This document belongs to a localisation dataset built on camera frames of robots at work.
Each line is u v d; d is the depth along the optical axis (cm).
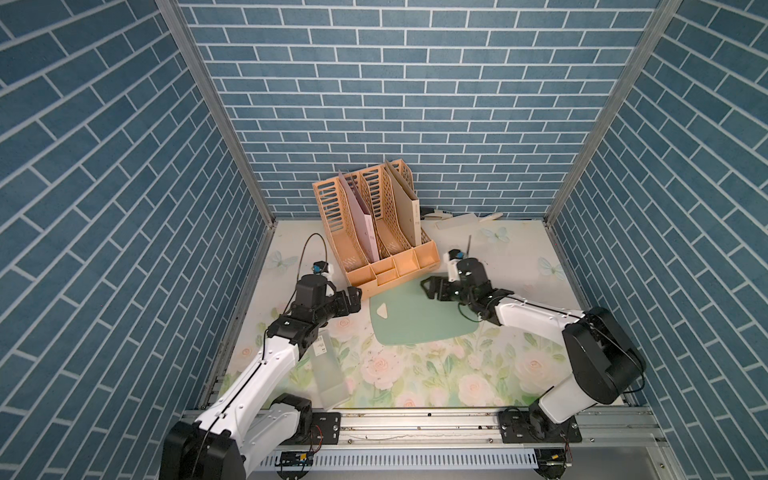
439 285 80
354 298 74
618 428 77
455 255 82
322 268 72
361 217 82
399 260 100
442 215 123
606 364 45
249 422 45
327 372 84
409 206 87
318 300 64
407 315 101
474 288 70
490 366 85
